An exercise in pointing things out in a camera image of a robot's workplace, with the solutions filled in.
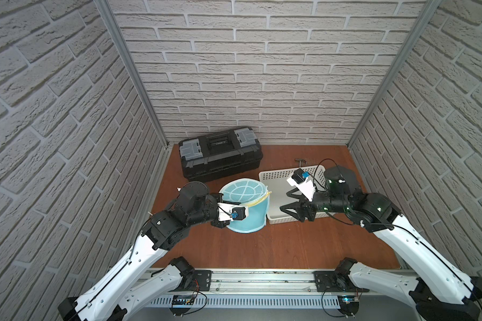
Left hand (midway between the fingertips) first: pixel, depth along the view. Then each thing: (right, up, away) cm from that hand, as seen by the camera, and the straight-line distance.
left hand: (239, 197), depth 65 cm
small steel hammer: (+32, +12, +45) cm, 57 cm away
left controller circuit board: (-22, -41, +7) cm, 47 cm away
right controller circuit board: (+40, -40, +6) cm, 57 cm away
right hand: (+16, 0, -1) cm, 16 cm away
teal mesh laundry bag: (+5, 0, +4) cm, 6 cm away
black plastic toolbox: (-11, +15, +27) cm, 33 cm away
